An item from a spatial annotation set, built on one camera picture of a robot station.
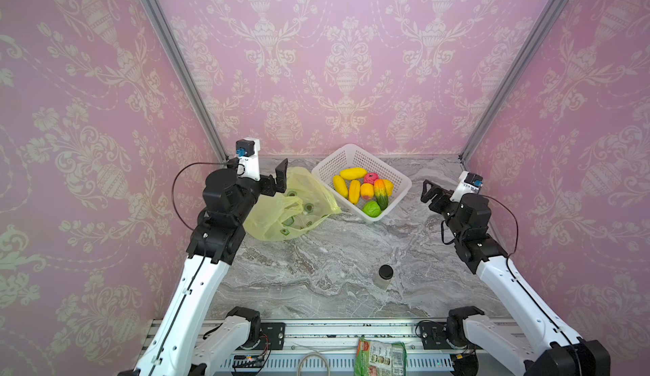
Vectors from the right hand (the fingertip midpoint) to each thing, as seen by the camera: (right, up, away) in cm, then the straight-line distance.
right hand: (437, 185), depth 78 cm
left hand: (-48, +7, -13) cm, 51 cm away
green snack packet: (-20, -48, -8) cm, 52 cm away
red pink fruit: (-16, +2, +28) cm, 32 cm away
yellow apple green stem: (-19, -3, +23) cm, 30 cm away
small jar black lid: (-17, -29, -1) cm, 33 cm away
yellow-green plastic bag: (-50, -11, +7) cm, 51 cm away
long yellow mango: (-29, -1, +27) cm, 40 cm away
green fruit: (-18, -9, +17) cm, 26 cm away
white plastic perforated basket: (-23, +12, +35) cm, 44 cm away
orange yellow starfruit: (-23, -2, +25) cm, 34 cm away
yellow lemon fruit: (-9, -1, +25) cm, 27 cm away
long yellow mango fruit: (-24, +4, +32) cm, 40 cm away
